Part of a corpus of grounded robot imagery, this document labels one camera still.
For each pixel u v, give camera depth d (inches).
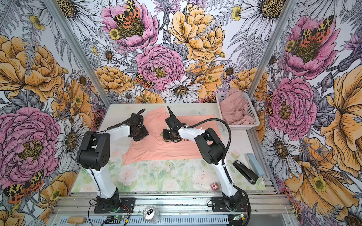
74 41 33.0
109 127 24.2
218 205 29.0
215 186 29.8
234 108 43.8
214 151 23.3
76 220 27.4
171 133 31.1
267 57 36.3
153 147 37.3
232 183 24.3
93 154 20.4
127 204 28.9
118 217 28.1
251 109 42.4
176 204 30.0
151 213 23.8
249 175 32.5
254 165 32.8
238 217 28.2
